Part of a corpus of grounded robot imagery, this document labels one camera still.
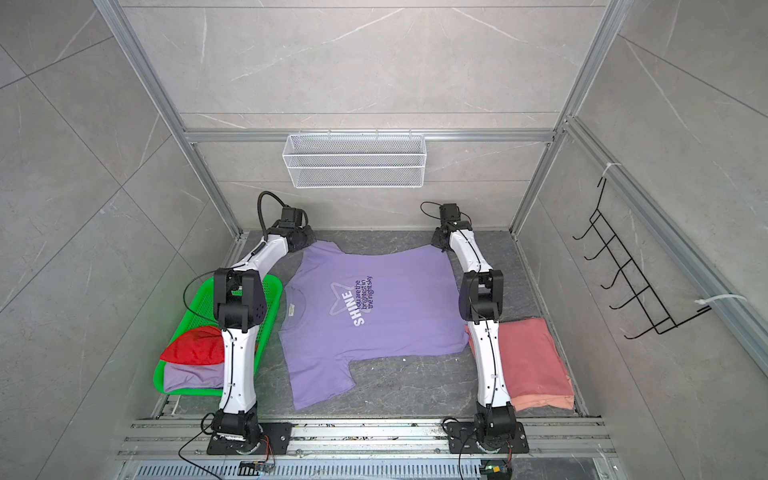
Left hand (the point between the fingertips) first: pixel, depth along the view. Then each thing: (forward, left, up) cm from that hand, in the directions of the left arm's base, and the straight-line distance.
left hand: (309, 229), depth 107 cm
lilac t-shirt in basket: (-51, +26, +1) cm, 57 cm away
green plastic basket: (-31, +30, -4) cm, 43 cm away
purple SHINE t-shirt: (-27, -13, -9) cm, 31 cm away
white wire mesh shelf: (+13, -18, +20) cm, 30 cm away
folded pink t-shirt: (-53, -68, -5) cm, 86 cm away
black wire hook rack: (-45, -82, +24) cm, 97 cm away
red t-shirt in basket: (-44, +23, +2) cm, 50 cm away
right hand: (-1, -50, -5) cm, 50 cm away
